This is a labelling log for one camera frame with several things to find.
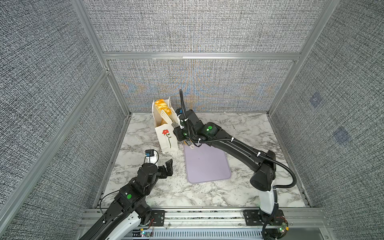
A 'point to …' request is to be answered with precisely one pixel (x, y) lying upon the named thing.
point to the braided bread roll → (160, 104)
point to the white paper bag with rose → (165, 134)
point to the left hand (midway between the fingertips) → (165, 161)
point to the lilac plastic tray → (206, 163)
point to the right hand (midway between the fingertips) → (176, 129)
